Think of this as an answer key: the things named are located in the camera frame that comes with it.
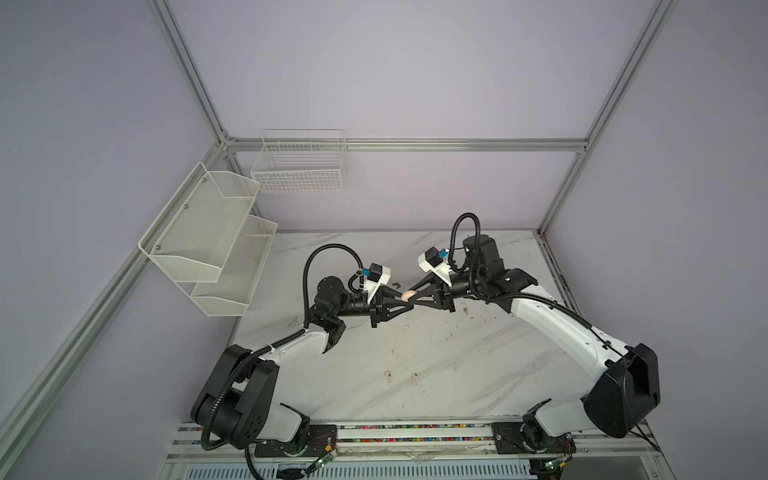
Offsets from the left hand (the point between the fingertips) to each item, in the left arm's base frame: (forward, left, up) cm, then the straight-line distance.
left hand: (409, 305), depth 72 cm
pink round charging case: (0, +1, +4) cm, 4 cm away
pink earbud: (-9, +5, -23) cm, 25 cm away
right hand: (0, +1, +3) cm, 3 cm away
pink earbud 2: (-10, -2, -24) cm, 26 cm away
